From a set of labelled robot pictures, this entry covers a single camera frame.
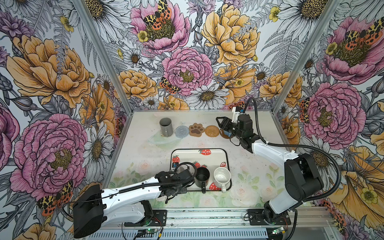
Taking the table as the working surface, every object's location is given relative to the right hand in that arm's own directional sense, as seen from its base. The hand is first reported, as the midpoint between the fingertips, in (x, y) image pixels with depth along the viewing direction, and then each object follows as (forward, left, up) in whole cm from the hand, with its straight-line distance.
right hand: (218, 123), depth 88 cm
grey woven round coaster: (+10, +23, -19) cm, 32 cm away
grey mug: (+6, +32, -10) cm, 34 cm away
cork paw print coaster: (+11, +13, -20) cm, 26 cm away
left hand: (-31, +23, -16) cm, 42 cm away
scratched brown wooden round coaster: (+6, -6, -20) cm, 21 cm away
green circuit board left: (-48, +35, -20) cm, 63 cm away
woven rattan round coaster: (+10, +2, -20) cm, 22 cm away
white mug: (-24, -1, -19) cm, 31 cm away
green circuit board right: (-50, -23, -22) cm, 59 cm away
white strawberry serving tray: (-11, +5, -21) cm, 24 cm away
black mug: (-24, +10, -19) cm, 32 cm away
